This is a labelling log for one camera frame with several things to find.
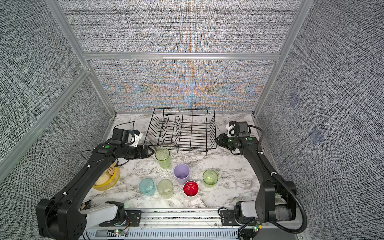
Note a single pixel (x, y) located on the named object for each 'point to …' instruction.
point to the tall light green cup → (163, 155)
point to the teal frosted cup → (147, 187)
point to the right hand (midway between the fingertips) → (218, 137)
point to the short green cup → (210, 178)
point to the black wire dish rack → (180, 128)
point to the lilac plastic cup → (181, 171)
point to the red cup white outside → (191, 190)
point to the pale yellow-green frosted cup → (165, 188)
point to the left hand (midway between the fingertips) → (150, 151)
